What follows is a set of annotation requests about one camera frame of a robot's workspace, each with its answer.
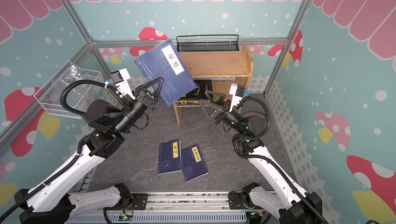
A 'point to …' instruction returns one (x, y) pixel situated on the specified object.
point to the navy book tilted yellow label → (193, 164)
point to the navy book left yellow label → (169, 157)
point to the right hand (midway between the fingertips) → (202, 99)
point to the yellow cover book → (188, 102)
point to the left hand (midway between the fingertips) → (164, 83)
